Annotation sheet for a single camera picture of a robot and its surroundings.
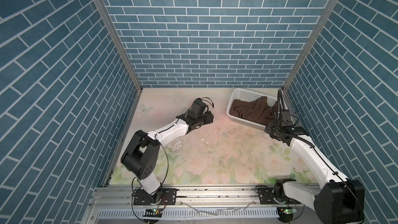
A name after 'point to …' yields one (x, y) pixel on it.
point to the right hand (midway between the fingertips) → (268, 125)
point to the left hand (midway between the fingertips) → (212, 116)
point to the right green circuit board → (288, 211)
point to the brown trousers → (258, 110)
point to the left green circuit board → (153, 212)
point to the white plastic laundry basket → (246, 95)
